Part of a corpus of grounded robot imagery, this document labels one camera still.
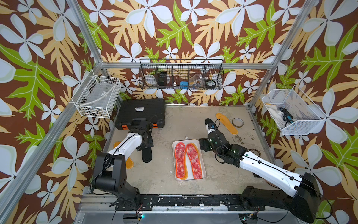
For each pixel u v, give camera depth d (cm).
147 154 86
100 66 92
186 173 84
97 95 79
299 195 38
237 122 109
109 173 44
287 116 77
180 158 88
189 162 88
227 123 109
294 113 78
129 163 89
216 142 59
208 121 111
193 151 91
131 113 111
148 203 73
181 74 96
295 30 75
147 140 80
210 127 69
